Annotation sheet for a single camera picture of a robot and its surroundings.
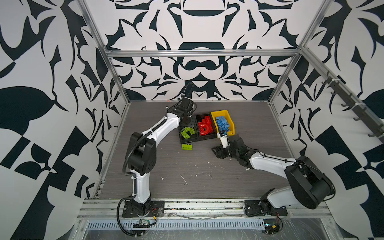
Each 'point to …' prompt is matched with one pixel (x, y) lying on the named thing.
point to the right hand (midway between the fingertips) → (216, 146)
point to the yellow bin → (225, 113)
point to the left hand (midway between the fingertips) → (191, 118)
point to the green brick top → (187, 147)
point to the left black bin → (194, 124)
